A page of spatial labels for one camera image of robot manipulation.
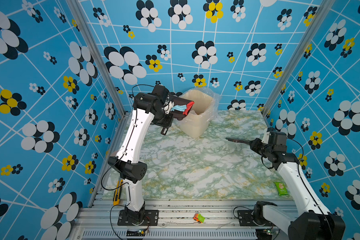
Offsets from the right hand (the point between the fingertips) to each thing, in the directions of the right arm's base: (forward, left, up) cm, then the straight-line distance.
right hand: (252, 142), depth 82 cm
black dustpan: (+16, +42, +18) cm, 48 cm away
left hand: (+3, +45, +13) cm, 47 cm away
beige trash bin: (+15, +32, -9) cm, 36 cm away
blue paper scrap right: (+11, +40, +16) cm, 45 cm away
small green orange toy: (-34, +31, -15) cm, 48 cm away
